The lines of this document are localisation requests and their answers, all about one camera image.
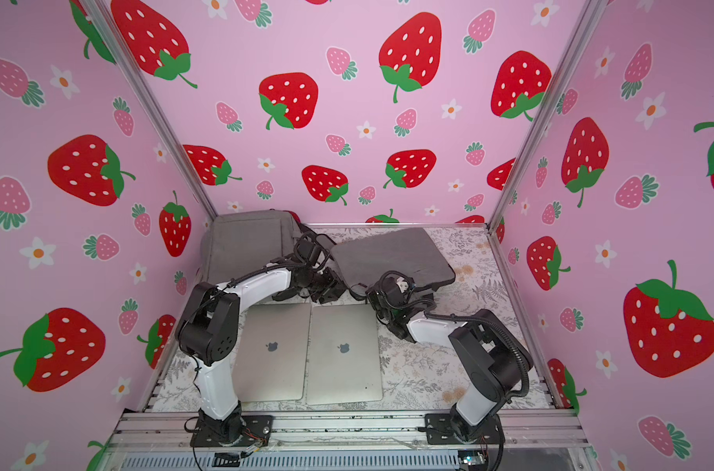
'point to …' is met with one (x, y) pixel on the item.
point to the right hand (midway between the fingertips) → (359, 289)
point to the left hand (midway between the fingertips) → (348, 288)
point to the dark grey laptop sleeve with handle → (361, 260)
